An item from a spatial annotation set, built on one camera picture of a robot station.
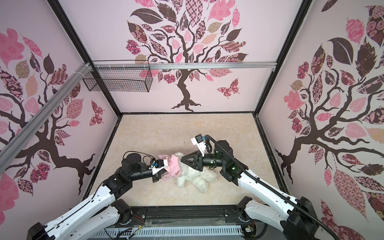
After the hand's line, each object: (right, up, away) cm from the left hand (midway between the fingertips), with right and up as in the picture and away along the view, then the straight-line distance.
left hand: (172, 167), depth 72 cm
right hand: (+6, +6, -8) cm, 12 cm away
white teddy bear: (+14, -8, +8) cm, 18 cm away
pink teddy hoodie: (+2, +1, -7) cm, 8 cm away
